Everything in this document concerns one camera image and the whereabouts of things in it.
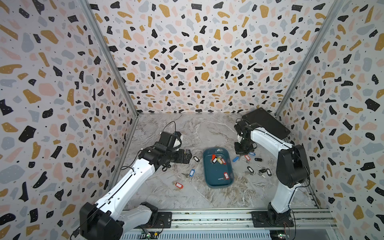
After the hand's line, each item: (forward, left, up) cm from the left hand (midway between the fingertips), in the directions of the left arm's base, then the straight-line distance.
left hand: (185, 154), depth 78 cm
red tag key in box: (+7, -16, -17) cm, 25 cm away
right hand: (+7, -32, -12) cm, 35 cm away
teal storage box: (0, -19, -19) cm, 27 cm away
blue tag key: (-3, -2, -19) cm, 19 cm away
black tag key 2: (-1, -39, -19) cm, 43 cm away
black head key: (+6, -46, -19) cm, 50 cm away
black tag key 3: (-2, -45, -18) cm, 48 cm away
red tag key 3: (-5, -23, -18) cm, 29 cm away
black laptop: (+37, -60, -16) cm, 72 cm away
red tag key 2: (+7, -39, -19) cm, 44 cm away
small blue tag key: (+5, -30, -15) cm, 33 cm away
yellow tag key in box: (+6, -20, -18) cm, 27 cm away
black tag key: (+7, -5, -19) cm, 21 cm away
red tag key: (-10, +4, -19) cm, 21 cm away
